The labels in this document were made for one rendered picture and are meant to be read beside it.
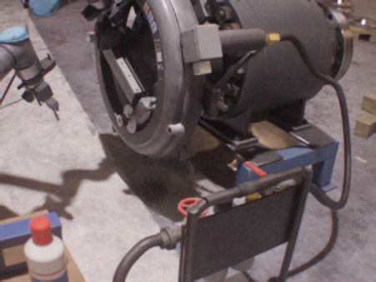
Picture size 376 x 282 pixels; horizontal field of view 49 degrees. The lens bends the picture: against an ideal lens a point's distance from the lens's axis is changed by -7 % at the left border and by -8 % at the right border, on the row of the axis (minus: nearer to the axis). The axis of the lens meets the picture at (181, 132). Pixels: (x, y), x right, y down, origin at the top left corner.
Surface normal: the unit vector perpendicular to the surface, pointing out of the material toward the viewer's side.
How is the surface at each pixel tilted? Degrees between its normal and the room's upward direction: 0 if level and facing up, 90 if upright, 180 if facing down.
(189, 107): 98
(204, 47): 67
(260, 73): 91
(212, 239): 90
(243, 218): 90
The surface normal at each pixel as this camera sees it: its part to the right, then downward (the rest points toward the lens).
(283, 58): 0.52, 0.26
